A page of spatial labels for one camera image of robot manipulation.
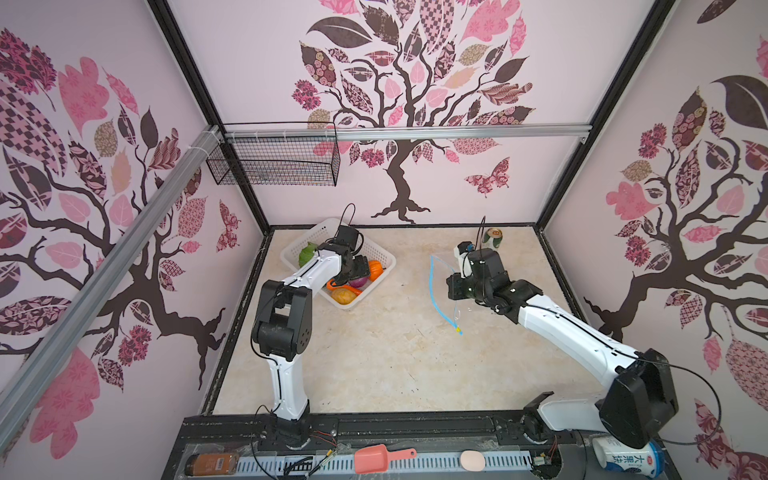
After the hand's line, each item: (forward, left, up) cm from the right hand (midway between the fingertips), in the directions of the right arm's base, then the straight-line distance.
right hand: (448, 276), depth 83 cm
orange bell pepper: (+11, +22, -11) cm, 27 cm away
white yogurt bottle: (-43, -39, -11) cm, 59 cm away
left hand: (+9, +27, -12) cm, 31 cm away
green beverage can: (+24, -21, -8) cm, 32 cm away
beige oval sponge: (-42, -3, -18) cm, 46 cm away
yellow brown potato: (+1, +32, -11) cm, 34 cm away
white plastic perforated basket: (+19, +23, -10) cm, 32 cm away
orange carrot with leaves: (+6, +36, -14) cm, 39 cm away
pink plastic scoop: (-41, +21, -17) cm, 49 cm away
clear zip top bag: (-1, +3, +2) cm, 4 cm away
